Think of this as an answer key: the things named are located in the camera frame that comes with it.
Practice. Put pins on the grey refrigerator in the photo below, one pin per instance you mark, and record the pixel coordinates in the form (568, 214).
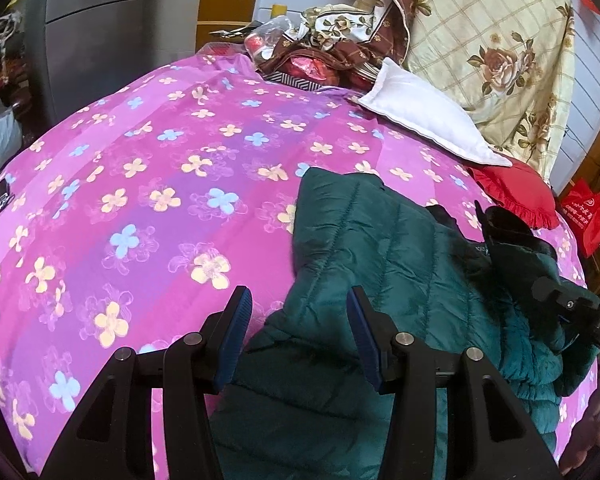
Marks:
(105, 35)

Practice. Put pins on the colourful cloth pile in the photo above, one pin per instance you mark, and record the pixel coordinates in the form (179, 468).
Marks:
(0, 60)

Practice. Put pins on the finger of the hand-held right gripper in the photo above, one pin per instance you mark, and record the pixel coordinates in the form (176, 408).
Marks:
(567, 297)

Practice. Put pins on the black clip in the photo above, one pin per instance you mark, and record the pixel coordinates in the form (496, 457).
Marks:
(3, 195)

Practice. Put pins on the pink floral bedsheet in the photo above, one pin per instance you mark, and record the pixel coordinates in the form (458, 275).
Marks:
(130, 160)

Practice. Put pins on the red shopping bag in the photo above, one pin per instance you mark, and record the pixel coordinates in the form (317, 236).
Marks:
(587, 215)

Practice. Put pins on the cream rose-print quilt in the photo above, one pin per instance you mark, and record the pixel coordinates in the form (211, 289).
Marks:
(480, 25)

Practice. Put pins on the white pillow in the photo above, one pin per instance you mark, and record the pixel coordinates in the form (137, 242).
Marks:
(420, 110)

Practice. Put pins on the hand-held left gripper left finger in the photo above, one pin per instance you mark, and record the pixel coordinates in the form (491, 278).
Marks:
(236, 332)

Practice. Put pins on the shiny red packet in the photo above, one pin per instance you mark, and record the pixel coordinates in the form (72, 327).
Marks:
(310, 67)

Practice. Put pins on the clear plastic bag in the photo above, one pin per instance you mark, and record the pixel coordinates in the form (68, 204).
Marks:
(272, 32)

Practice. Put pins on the yellow bottle cap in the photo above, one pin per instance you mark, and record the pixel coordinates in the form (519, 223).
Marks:
(279, 10)

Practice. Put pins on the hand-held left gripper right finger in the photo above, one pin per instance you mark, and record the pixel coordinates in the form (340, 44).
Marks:
(364, 340)

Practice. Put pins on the brown floral blanket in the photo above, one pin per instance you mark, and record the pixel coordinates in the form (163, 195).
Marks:
(345, 52)

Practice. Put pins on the green puffer jacket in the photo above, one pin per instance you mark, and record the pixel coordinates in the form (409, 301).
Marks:
(405, 270)

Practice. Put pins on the black white striped box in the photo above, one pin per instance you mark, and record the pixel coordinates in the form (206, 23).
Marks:
(292, 81)

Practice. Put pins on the black pliers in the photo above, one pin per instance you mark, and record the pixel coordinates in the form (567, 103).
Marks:
(240, 30)

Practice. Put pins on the white plastic bag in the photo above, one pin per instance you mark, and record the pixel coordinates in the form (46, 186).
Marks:
(0, 135)

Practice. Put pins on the red ruffled pillow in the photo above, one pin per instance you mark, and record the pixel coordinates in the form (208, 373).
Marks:
(515, 185)

